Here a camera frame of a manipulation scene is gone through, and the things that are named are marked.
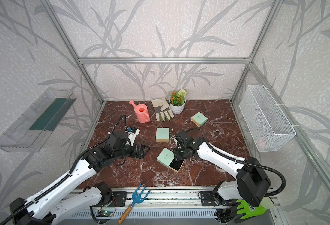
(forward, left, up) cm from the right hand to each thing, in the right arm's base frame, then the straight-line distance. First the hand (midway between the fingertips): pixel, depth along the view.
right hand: (175, 155), depth 82 cm
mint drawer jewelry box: (+1, +5, -5) cm, 7 cm away
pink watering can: (+31, +24, +4) cm, 39 cm away
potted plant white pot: (+38, -2, +8) cm, 39 cm away
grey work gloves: (+39, +9, -6) cm, 40 cm away
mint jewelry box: (+30, -19, -5) cm, 36 cm away
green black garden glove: (-27, -37, -6) cm, 46 cm away
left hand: (0, +17, +10) cm, 20 cm away
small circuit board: (-27, +35, -8) cm, 45 cm away
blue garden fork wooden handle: (-21, +21, -8) cm, 31 cm away
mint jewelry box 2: (+17, +9, -5) cm, 20 cm away
